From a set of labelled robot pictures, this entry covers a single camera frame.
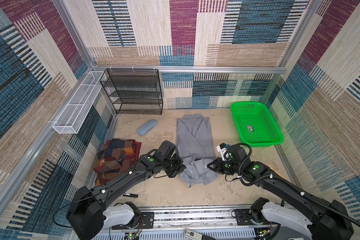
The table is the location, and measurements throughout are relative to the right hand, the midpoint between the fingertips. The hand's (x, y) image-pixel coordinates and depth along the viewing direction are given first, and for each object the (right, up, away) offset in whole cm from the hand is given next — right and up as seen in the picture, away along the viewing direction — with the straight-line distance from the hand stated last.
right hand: (208, 169), depth 77 cm
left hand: (-10, +2, -1) cm, 10 cm away
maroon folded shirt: (-52, +3, +12) cm, 53 cm away
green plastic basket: (+39, +21, +32) cm, 55 cm away
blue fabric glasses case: (-38, +21, +32) cm, 54 cm away
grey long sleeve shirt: (-5, +8, +22) cm, 24 cm away
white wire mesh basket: (-64, +25, -7) cm, 69 cm away
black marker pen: (-41, -15, +3) cm, 43 cm away
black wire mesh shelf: (-49, +47, +34) cm, 76 cm away
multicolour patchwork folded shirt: (-52, +4, +12) cm, 54 cm away
